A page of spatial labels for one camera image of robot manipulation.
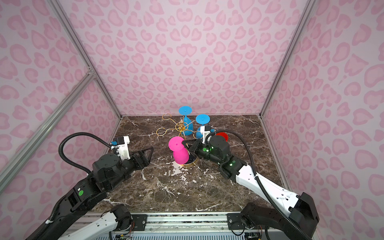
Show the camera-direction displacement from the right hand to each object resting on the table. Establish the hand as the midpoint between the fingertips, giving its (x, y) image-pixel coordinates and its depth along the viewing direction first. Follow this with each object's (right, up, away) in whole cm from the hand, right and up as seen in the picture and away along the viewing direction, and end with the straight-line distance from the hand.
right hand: (181, 143), depth 65 cm
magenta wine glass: (-1, -6, +8) cm, 10 cm away
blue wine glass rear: (+2, +8, +11) cm, 14 cm away
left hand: (-13, -2, -2) cm, 14 cm away
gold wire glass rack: (-1, +7, +9) cm, 12 cm away
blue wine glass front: (+9, +11, +13) cm, 19 cm away
